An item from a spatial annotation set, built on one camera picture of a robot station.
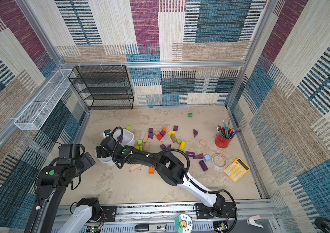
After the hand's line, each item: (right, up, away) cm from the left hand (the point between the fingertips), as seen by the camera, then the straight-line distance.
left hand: (84, 162), depth 72 cm
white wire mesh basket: (-24, +26, +2) cm, 36 cm away
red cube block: (+35, +9, +30) cm, 47 cm away
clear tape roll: (+73, -4, +19) cm, 75 cm away
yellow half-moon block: (+44, +12, +31) cm, 55 cm away
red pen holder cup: (+78, +11, +22) cm, 82 cm away
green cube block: (+22, +6, +26) cm, 35 cm away
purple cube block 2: (+29, +11, +30) cm, 43 cm away
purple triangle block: (+60, +12, +30) cm, 68 cm away
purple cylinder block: (+62, -6, +15) cm, 64 cm away
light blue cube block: (+65, -2, +18) cm, 67 cm away
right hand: (+4, +4, +17) cm, 18 cm away
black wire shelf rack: (-6, +45, +36) cm, 58 cm away
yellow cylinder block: (+50, +4, +24) cm, 56 cm away
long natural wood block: (+21, -7, +16) cm, 28 cm away
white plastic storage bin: (+17, +9, +19) cm, 26 cm away
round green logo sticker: (+48, -24, -9) cm, 54 cm away
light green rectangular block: (+13, +16, +33) cm, 39 cm away
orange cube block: (+31, -9, +15) cm, 36 cm away
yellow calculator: (+81, -8, +14) cm, 83 cm away
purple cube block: (+38, +3, +24) cm, 45 cm away
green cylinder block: (+58, +25, +43) cm, 77 cm away
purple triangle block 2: (+42, +3, +23) cm, 48 cm away
